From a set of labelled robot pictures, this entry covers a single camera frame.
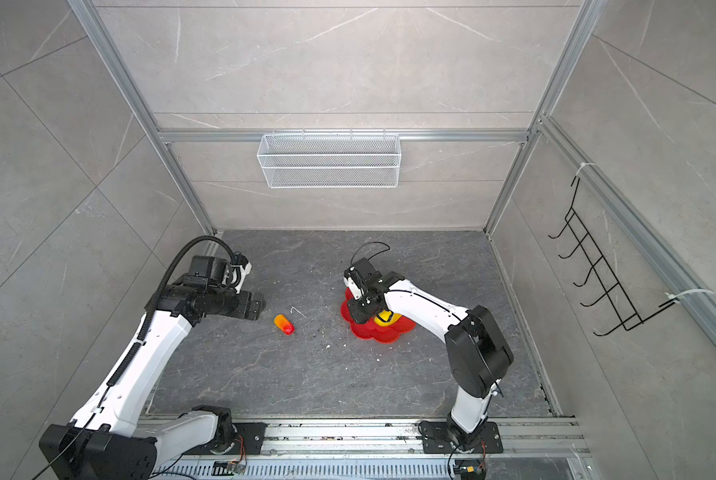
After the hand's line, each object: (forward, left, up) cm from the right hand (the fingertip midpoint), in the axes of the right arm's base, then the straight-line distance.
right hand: (357, 308), depth 89 cm
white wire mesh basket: (+45, +8, +22) cm, 51 cm away
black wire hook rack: (-11, -58, +22) cm, 63 cm away
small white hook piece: (+4, +22, -8) cm, 24 cm away
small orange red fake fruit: (-2, +24, -5) cm, 24 cm away
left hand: (-2, +29, +13) cm, 32 cm away
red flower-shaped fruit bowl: (-4, -4, -7) cm, 9 cm away
